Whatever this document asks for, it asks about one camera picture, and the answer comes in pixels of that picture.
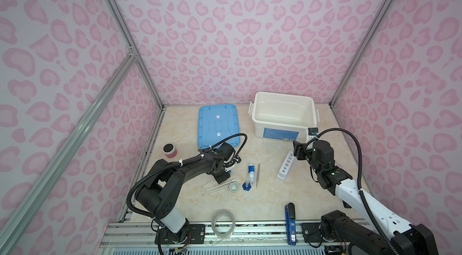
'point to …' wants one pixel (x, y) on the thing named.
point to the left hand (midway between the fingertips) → (221, 171)
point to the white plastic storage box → (282, 116)
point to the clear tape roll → (223, 222)
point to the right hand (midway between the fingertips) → (301, 139)
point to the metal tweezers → (257, 177)
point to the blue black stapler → (291, 230)
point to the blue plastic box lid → (216, 122)
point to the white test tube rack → (286, 165)
